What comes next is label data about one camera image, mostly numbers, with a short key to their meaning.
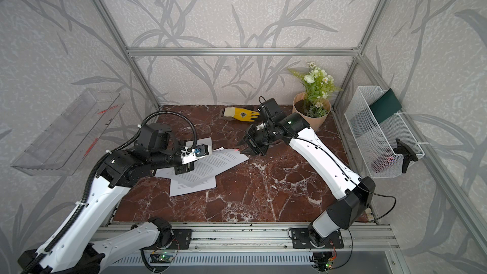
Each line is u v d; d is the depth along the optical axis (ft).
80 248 1.26
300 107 3.45
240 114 3.75
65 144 2.19
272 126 1.75
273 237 2.49
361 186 1.35
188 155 1.70
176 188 2.84
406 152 1.89
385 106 2.33
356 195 1.31
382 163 2.08
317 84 2.98
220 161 2.38
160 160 1.66
